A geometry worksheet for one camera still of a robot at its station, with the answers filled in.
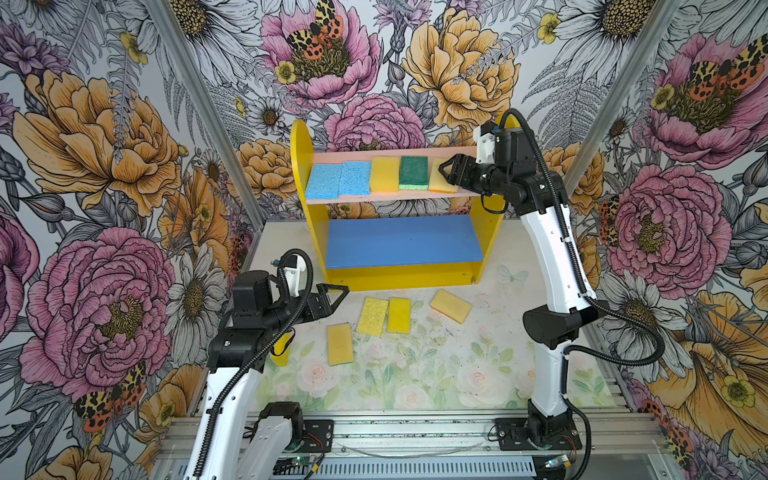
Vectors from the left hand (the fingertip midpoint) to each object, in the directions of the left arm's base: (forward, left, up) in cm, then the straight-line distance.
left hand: (337, 304), depth 69 cm
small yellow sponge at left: (-3, +18, -25) cm, 31 cm away
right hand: (+24, -26, +16) cm, 39 cm away
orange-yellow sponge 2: (+13, -32, -25) cm, 42 cm away
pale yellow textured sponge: (+9, -7, -25) cm, 27 cm away
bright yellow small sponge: (+11, -15, -26) cm, 32 cm away
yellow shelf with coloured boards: (+56, -12, -30) cm, 65 cm away
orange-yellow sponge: (+1, +3, -26) cm, 26 cm away
